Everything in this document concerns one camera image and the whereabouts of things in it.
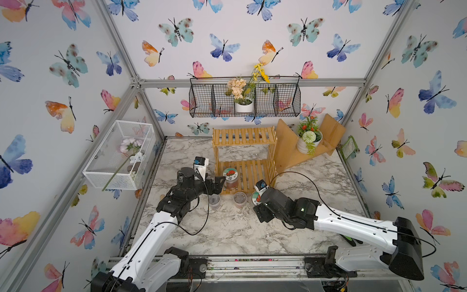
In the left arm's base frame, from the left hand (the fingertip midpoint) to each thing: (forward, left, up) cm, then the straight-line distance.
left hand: (217, 174), depth 78 cm
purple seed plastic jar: (-5, +3, -15) cm, 16 cm away
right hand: (-10, -19, -6) cm, 22 cm away
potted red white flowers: (+21, -45, +2) cm, 50 cm away
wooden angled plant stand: (+19, -36, -11) cm, 42 cm away
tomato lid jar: (+7, -5, -11) cm, 14 cm away
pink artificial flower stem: (+7, +35, +11) cm, 37 cm away
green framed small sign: (+29, -76, -18) cm, 83 cm away
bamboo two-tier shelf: (+31, -18, -22) cm, 41 cm away
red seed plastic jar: (-4, -10, -15) cm, 18 cm away
